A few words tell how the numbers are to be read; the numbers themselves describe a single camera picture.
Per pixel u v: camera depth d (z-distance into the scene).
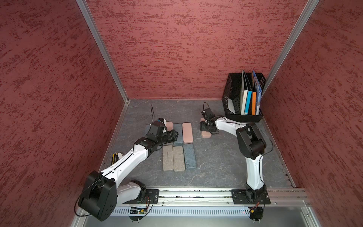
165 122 0.79
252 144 0.55
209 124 0.77
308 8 0.71
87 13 0.73
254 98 0.89
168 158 0.85
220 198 0.76
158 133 0.63
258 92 0.86
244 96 0.90
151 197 0.74
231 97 1.19
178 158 0.85
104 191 0.40
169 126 1.02
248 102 0.92
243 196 0.74
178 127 1.00
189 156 0.86
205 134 0.93
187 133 0.98
